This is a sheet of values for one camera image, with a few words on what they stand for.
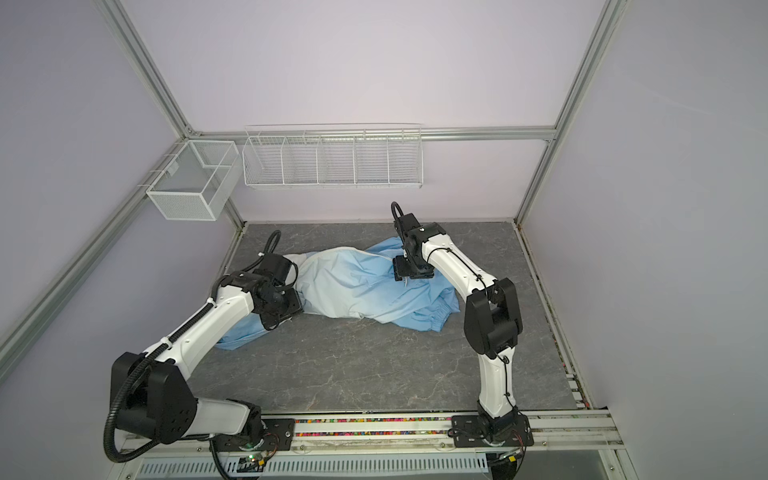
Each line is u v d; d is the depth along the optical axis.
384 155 1.03
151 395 0.41
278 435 0.74
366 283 0.94
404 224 0.74
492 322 0.51
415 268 0.83
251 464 0.72
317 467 0.77
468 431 0.71
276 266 0.68
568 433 0.75
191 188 0.94
